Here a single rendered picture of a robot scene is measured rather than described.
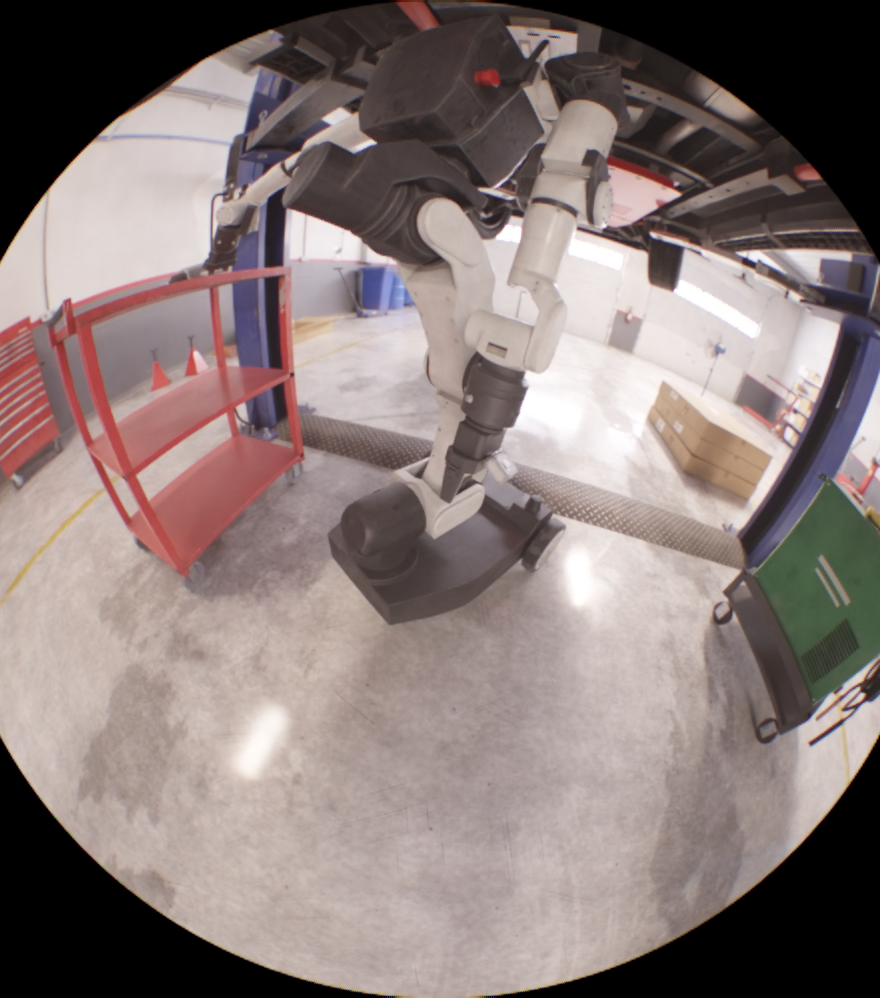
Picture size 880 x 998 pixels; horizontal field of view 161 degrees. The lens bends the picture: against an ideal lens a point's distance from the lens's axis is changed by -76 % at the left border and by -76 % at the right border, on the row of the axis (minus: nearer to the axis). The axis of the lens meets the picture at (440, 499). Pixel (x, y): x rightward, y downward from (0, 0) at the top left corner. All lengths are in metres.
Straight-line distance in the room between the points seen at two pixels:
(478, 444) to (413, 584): 0.45
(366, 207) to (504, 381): 0.31
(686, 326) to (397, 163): 10.88
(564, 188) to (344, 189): 0.28
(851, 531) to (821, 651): 0.38
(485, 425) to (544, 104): 0.60
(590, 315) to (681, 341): 3.11
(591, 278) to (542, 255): 9.82
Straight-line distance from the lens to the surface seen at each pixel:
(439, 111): 0.53
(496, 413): 0.44
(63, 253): 4.01
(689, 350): 11.31
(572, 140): 0.53
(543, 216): 0.46
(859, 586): 1.29
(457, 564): 0.85
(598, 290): 10.27
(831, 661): 1.32
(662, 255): 2.72
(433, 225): 0.50
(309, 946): 1.01
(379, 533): 0.69
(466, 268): 0.56
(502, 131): 0.61
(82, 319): 0.80
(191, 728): 0.99
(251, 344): 1.77
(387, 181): 0.49
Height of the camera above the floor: 0.82
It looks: 40 degrees down
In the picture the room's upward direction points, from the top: 8 degrees clockwise
